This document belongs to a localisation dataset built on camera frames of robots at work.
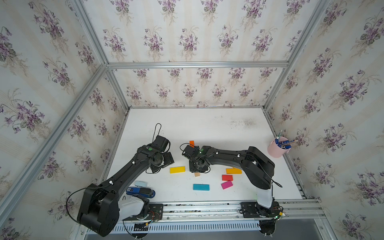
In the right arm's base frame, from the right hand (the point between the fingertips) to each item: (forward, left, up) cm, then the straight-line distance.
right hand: (195, 170), depth 87 cm
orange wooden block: (+19, +2, +1) cm, 19 cm away
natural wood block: (-2, -1, 0) cm, 3 cm away
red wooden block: (-4, -18, 0) cm, 19 cm away
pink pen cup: (+11, -48, +6) cm, 49 cm away
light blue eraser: (-9, +30, +1) cm, 31 cm away
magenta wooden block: (-8, -18, -1) cm, 19 cm away
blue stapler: (-13, +26, +1) cm, 29 cm away
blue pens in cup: (+14, -54, +9) cm, 56 cm away
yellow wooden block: (0, +11, +1) cm, 11 cm away
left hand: (0, +15, +7) cm, 16 cm away
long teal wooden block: (-10, -3, +1) cm, 10 cm away
